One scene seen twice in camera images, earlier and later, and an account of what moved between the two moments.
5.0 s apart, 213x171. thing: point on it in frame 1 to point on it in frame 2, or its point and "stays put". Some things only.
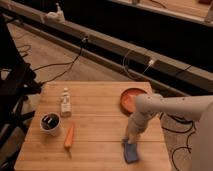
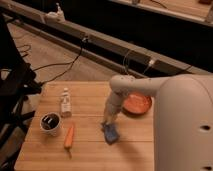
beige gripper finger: (132, 138) to (111, 119)
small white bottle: (65, 104) stays put
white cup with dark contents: (50, 122) stays put
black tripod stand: (17, 81) stays put
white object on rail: (55, 17) stays put
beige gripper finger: (127, 137) to (105, 118)
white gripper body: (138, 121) to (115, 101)
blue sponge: (131, 152) to (111, 133)
